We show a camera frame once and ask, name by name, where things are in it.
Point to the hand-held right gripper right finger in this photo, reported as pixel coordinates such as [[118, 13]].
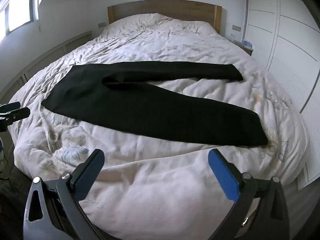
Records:
[[223, 177]]

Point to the wooden nightstand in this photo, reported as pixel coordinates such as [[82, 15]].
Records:
[[247, 51]]

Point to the white wardrobe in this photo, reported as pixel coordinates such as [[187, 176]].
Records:
[[295, 30]]

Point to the blue packet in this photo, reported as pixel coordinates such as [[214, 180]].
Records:
[[247, 43]]

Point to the window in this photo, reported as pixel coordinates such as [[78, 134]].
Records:
[[18, 10]]

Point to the floral white quilt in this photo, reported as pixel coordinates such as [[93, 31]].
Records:
[[162, 192]]

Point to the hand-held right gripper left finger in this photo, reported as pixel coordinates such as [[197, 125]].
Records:
[[90, 172]]

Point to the wooden headboard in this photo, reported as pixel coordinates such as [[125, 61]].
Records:
[[162, 7]]

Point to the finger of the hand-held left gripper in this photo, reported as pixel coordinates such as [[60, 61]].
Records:
[[11, 106], [17, 113]]

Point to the wall socket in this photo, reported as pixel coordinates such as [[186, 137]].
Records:
[[102, 24], [236, 27]]

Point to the black pants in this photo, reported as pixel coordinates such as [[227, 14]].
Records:
[[150, 105]]

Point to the drinking glass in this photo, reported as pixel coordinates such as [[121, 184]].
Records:
[[233, 37]]

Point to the low white wall cabinet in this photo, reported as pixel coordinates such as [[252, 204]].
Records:
[[50, 55]]

